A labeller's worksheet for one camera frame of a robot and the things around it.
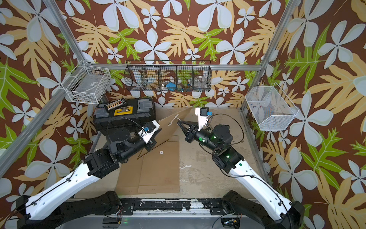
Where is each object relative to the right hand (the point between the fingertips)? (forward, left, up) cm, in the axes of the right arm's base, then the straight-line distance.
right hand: (177, 123), depth 59 cm
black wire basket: (+49, +8, -8) cm, 50 cm away
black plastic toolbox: (+27, +27, -22) cm, 44 cm away
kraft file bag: (-4, +12, -41) cm, 42 cm away
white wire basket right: (+21, -56, -14) cm, 62 cm away
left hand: (0, +8, -3) cm, 9 cm away
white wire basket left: (+33, +56, -4) cm, 65 cm away
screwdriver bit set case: (+33, +44, -20) cm, 58 cm away
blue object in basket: (+41, +6, -12) cm, 43 cm away
